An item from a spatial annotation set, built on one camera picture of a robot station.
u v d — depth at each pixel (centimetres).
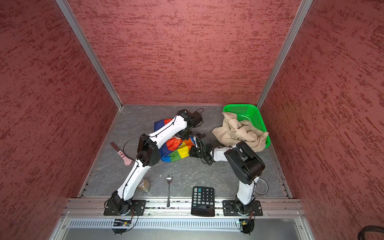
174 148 88
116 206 65
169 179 83
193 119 71
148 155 59
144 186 73
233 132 90
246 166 48
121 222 73
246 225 71
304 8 72
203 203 74
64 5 70
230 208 74
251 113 107
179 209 76
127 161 87
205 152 74
